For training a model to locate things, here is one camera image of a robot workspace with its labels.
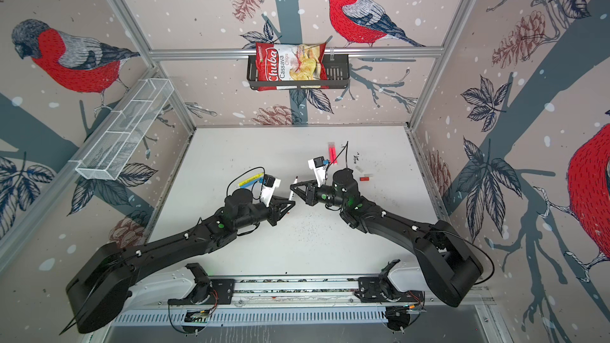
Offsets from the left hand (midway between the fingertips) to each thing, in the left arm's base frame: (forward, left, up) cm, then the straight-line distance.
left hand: (292, 204), depth 75 cm
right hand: (+3, +1, +2) cm, 4 cm away
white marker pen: (+3, 0, +3) cm, 4 cm away
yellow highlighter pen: (+21, +19, -16) cm, 32 cm away
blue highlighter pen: (+3, +9, +11) cm, 14 cm away
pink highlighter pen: (+34, -16, -16) cm, 42 cm away
